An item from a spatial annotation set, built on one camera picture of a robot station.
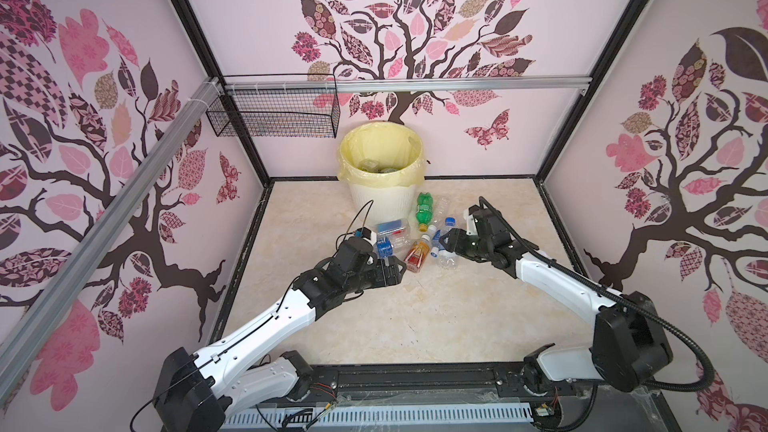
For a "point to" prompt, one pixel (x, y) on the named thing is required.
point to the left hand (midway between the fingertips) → (394, 275)
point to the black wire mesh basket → (278, 106)
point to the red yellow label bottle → (417, 254)
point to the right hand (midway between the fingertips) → (445, 237)
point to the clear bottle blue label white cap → (384, 247)
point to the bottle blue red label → (396, 230)
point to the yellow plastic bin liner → (381, 154)
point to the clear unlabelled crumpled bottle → (442, 206)
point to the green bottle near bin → (424, 212)
